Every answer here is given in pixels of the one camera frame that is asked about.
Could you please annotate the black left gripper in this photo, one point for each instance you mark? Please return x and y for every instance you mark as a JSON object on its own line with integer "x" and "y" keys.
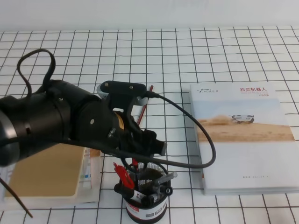
{"x": 133, "y": 139}

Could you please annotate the red capped black pen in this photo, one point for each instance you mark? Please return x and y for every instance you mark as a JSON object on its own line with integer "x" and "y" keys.
{"x": 134, "y": 162}

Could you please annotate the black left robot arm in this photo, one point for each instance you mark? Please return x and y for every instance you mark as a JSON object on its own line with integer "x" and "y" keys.
{"x": 64, "y": 113}

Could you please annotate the grey transparent pen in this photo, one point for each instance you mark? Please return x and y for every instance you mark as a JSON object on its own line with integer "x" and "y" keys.
{"x": 164, "y": 179}

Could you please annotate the black mesh pen holder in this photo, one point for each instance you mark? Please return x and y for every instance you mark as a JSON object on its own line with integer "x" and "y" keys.
{"x": 143, "y": 177}

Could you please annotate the red clip pen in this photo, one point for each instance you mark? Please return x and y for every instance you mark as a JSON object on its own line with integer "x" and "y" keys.
{"x": 124, "y": 176}

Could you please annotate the dark red pencil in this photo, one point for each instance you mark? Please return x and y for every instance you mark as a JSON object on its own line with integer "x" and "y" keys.
{"x": 143, "y": 108}

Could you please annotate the black marker with label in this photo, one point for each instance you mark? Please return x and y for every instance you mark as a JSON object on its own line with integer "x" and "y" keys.
{"x": 128, "y": 193}

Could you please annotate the black round cap marker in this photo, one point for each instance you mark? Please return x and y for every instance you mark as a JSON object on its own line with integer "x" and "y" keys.
{"x": 160, "y": 192}

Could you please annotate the red and white booklet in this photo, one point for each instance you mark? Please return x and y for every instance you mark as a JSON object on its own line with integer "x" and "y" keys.
{"x": 85, "y": 177}

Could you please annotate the stack of Agilex brochures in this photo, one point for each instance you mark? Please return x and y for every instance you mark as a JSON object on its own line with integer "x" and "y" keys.
{"x": 256, "y": 152}

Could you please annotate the tan kraft notebook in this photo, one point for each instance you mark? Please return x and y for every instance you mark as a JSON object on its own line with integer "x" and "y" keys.
{"x": 53, "y": 172}

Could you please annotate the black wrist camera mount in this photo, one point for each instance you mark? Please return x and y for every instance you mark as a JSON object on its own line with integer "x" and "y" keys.
{"x": 122, "y": 95}

